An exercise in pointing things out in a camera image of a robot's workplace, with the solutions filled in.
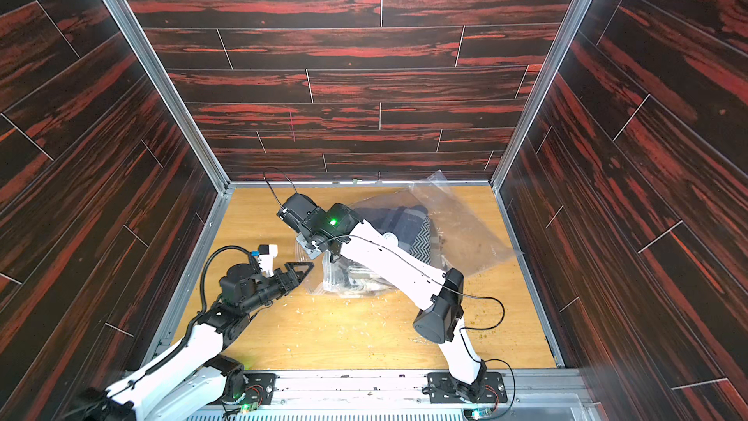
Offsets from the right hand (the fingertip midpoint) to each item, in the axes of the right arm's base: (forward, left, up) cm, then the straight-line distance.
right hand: (326, 229), depth 76 cm
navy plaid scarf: (+11, -20, -10) cm, 25 cm away
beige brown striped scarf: (-6, -5, -16) cm, 18 cm away
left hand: (-7, +4, -10) cm, 13 cm away
